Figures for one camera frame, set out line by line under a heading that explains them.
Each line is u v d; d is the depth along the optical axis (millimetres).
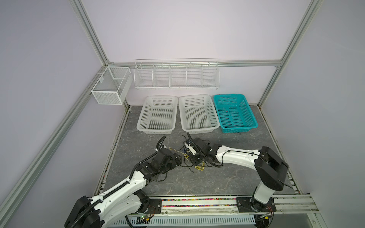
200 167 858
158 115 1154
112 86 1000
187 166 881
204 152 665
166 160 631
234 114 1154
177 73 974
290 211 747
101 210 414
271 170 455
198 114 1150
